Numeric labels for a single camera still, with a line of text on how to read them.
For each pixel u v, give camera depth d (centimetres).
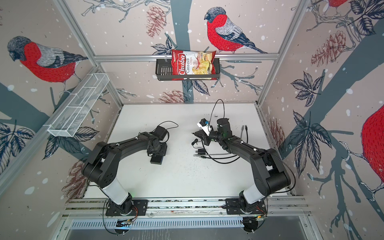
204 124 74
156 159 89
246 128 105
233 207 73
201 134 78
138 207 73
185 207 75
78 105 78
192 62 88
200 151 92
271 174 45
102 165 47
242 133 103
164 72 94
